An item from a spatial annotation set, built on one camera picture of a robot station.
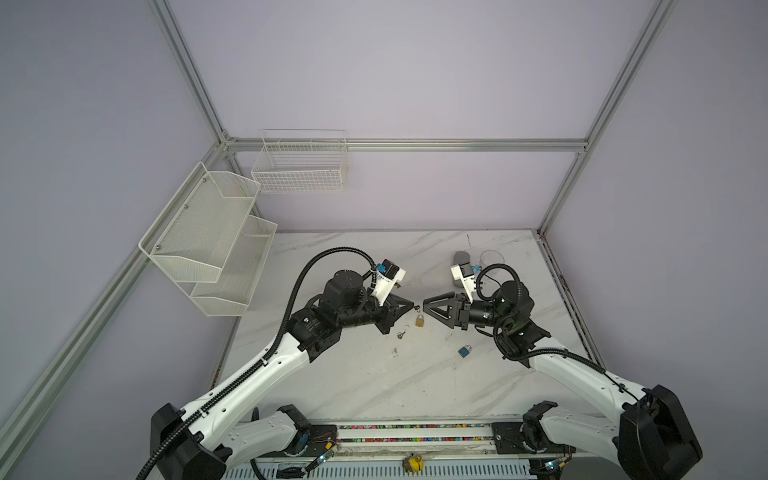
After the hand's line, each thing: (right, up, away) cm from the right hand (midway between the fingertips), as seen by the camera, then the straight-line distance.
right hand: (426, 310), depth 68 cm
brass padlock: (+1, -8, +27) cm, 28 cm away
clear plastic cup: (+28, +13, +40) cm, 50 cm away
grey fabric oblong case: (+18, +12, +43) cm, 48 cm away
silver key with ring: (-5, -12, +25) cm, 28 cm away
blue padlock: (+14, -16, +21) cm, 29 cm away
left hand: (-4, +1, 0) cm, 4 cm away
